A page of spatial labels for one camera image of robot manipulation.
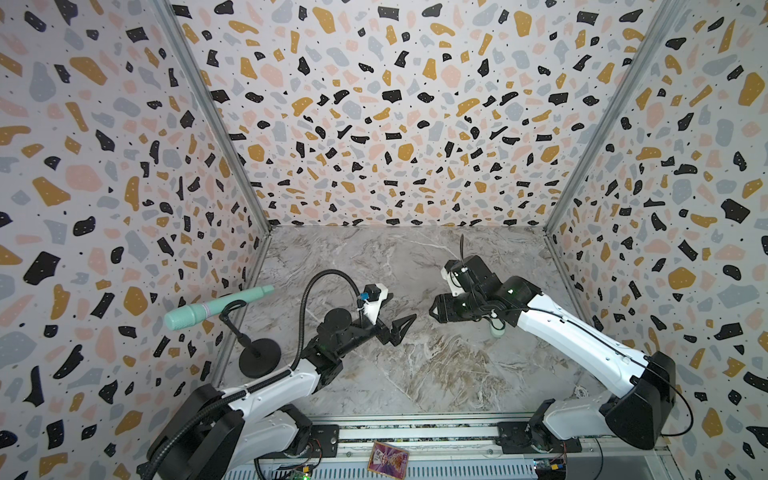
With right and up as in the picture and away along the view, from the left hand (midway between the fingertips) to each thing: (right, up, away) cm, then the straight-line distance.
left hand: (407, 302), depth 74 cm
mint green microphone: (-42, 0, -14) cm, 45 cm away
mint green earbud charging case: (+18, -3, -12) cm, 22 cm away
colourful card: (-4, -37, -4) cm, 37 cm away
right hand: (+7, -1, +2) cm, 7 cm away
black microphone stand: (-42, -17, +11) cm, 47 cm away
